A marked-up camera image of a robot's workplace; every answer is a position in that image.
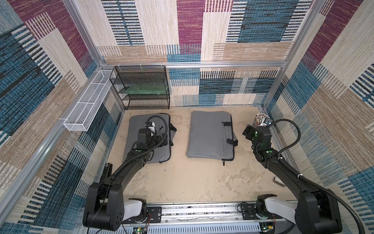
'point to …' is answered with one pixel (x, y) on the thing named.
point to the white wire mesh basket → (79, 118)
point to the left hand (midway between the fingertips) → (160, 135)
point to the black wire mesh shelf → (141, 82)
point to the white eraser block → (278, 181)
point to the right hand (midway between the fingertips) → (255, 130)
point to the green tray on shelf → (145, 89)
